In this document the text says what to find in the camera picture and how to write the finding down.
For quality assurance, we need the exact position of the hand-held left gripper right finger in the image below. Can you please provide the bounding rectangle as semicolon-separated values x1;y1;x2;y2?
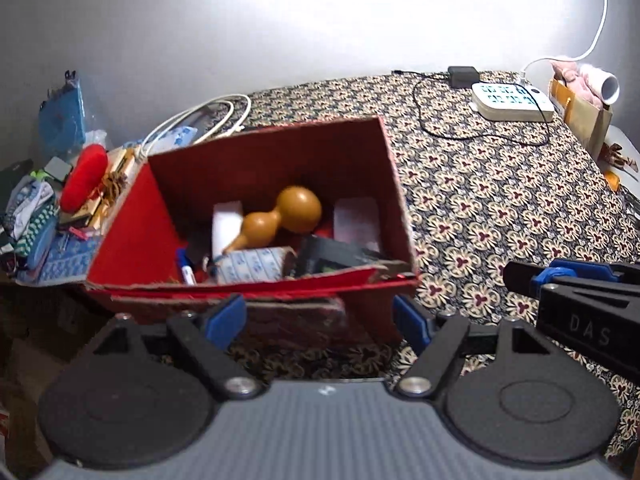
392;295;558;400

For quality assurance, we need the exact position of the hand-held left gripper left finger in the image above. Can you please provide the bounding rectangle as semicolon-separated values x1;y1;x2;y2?
90;294;264;401

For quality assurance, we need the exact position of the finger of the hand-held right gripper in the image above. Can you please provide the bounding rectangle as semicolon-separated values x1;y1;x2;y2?
547;258;640;288
502;261;640;306

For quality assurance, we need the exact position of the white blue printed packet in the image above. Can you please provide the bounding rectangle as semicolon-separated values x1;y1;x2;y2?
212;246;299;285

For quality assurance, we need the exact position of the black rectangular pad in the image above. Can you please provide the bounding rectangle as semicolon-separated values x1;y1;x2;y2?
292;235;413;278

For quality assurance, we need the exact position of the brown wooden gourd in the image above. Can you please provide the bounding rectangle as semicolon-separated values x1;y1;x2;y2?
221;186;323;256

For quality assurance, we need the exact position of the red cardboard box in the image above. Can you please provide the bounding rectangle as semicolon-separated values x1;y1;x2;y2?
84;116;421;346

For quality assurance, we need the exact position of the white rectangular box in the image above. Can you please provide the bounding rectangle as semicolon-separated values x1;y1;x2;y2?
211;201;244;258

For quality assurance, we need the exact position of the brown dried ornament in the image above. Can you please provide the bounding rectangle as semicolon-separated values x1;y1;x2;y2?
600;142;638;168

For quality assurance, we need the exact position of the gold paper bag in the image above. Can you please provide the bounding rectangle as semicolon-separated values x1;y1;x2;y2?
548;78;613;161

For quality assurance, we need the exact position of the blue patterned cloth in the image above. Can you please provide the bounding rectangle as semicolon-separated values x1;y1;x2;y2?
17;232;103;286

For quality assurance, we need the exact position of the white power strip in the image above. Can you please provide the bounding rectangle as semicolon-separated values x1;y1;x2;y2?
471;81;556;123

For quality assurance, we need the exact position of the brown tassel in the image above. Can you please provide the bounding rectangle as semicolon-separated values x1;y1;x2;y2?
97;170;131;206

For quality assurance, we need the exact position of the white tube roll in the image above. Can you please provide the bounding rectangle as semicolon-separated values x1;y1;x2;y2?
587;67;621;106

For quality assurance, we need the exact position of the pink plush toy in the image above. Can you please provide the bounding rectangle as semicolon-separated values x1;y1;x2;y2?
550;58;608;101

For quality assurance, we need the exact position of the red cushion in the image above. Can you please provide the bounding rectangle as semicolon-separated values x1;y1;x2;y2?
60;143;109;212

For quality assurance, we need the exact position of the black power adapter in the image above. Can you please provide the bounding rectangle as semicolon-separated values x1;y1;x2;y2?
447;65;480;88

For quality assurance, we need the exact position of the patterned fabric pile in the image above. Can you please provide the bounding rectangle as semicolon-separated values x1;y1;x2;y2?
2;180;58;258

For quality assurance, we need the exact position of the small grey box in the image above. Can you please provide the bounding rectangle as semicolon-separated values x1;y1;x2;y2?
44;156;76;181

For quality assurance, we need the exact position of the blue pouch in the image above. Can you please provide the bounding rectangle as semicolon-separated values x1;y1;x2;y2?
39;70;88;158

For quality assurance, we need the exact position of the black cable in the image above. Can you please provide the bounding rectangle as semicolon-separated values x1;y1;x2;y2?
391;69;551;147

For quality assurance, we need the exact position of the coiled white cable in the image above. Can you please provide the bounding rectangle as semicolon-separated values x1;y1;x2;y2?
137;94;251;158

